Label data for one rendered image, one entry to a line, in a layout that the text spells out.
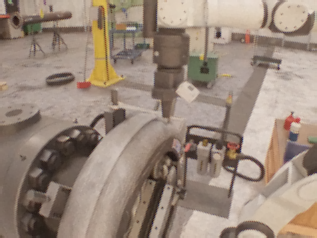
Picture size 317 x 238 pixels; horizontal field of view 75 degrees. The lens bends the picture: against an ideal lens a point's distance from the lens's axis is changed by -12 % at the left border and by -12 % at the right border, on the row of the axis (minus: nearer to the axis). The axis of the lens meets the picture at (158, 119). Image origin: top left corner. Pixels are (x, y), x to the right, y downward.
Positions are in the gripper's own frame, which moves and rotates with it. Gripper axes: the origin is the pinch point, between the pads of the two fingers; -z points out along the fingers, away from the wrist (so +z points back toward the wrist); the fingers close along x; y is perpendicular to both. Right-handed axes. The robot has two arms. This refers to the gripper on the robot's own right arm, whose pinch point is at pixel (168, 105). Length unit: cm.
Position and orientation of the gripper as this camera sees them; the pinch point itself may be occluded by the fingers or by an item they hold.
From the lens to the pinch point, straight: 60.3
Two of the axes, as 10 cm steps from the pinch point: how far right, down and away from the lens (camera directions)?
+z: 0.3, -9.3, -3.8
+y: -9.0, -1.9, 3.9
